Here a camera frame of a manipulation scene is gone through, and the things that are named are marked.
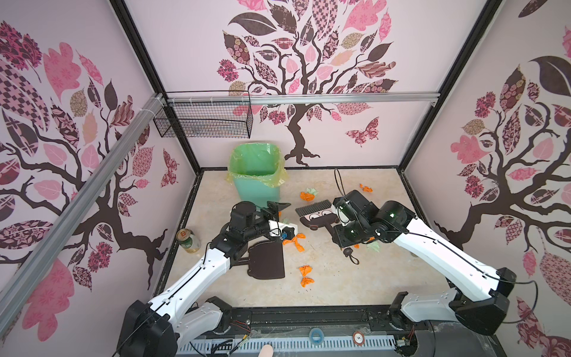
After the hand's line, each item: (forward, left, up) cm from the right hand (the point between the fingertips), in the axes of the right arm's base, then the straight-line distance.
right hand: (335, 235), depth 71 cm
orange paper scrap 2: (-8, +9, -20) cm, 24 cm away
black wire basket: (+75, +62, -4) cm, 97 cm away
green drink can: (+5, +54, -12) cm, 56 cm away
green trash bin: (+22, +29, -3) cm, 37 cm away
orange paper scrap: (-4, +9, -20) cm, 22 cm away
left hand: (+8, +15, +1) cm, 17 cm away
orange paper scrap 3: (+37, -24, -21) cm, 49 cm away
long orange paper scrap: (+11, +11, -22) cm, 27 cm away
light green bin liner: (+43, +27, -6) cm, 51 cm away
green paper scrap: (+35, +4, -20) cm, 40 cm away
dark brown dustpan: (0, +25, -20) cm, 32 cm away
